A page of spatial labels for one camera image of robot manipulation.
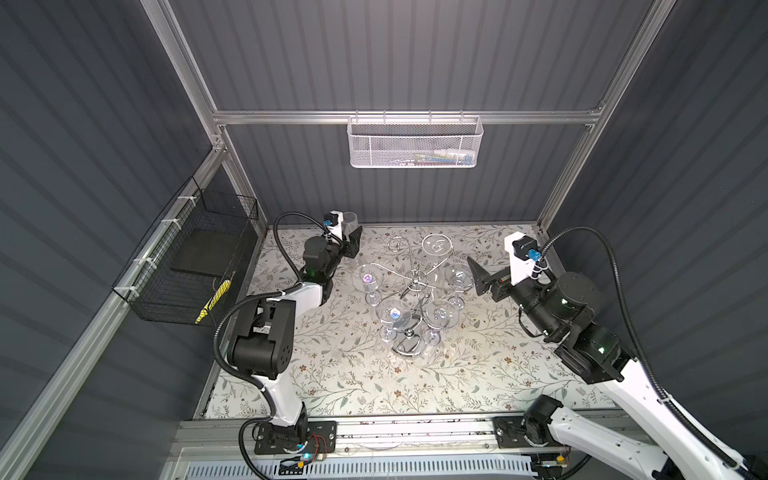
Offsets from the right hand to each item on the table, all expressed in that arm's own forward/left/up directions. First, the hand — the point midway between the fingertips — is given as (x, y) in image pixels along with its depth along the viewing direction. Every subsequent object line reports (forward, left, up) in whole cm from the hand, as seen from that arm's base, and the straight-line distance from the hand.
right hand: (495, 251), depth 60 cm
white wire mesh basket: (+76, +13, -19) cm, 79 cm away
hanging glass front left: (-10, +21, -7) cm, 24 cm away
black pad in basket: (+9, +68, -9) cm, 70 cm away
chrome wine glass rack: (-3, +17, -39) cm, 43 cm away
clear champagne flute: (+24, +35, -15) cm, 45 cm away
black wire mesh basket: (+19, +74, -4) cm, 76 cm away
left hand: (+25, +34, -16) cm, 45 cm away
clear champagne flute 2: (+37, +20, -40) cm, 58 cm away
